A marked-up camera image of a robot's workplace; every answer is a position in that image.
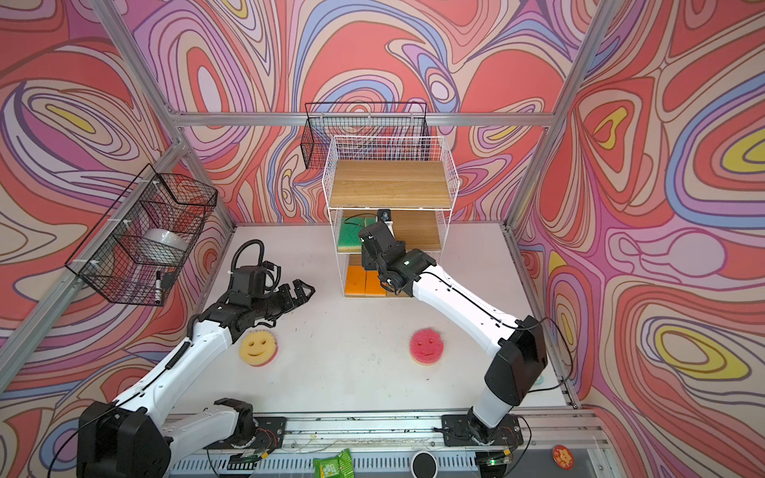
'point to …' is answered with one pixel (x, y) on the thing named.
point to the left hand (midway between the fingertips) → (307, 293)
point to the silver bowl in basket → (166, 238)
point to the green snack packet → (340, 466)
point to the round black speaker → (423, 465)
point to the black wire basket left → (144, 240)
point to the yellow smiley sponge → (258, 348)
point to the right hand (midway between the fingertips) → (381, 253)
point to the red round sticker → (563, 457)
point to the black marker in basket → (158, 291)
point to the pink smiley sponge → (426, 347)
